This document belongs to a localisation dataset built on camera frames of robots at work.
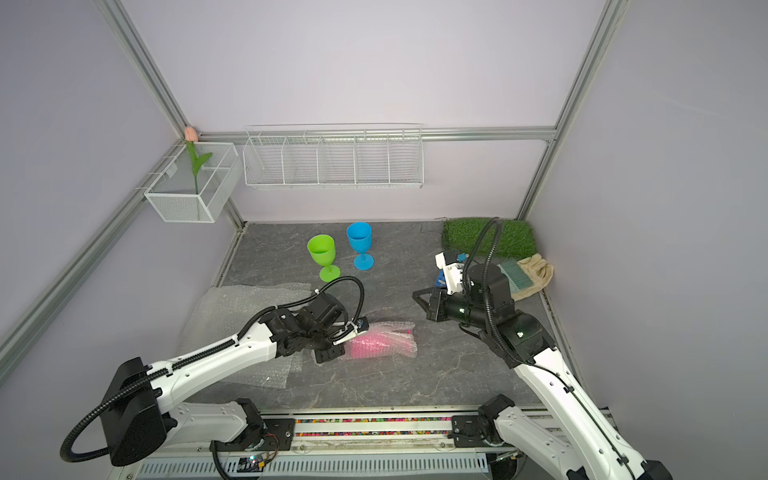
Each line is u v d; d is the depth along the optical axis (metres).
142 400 0.40
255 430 0.65
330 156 1.02
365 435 0.75
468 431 0.74
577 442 0.41
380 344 0.79
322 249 0.97
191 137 0.89
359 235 0.99
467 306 0.55
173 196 0.79
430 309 0.57
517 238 1.08
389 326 0.81
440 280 0.99
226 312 0.96
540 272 1.06
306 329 0.58
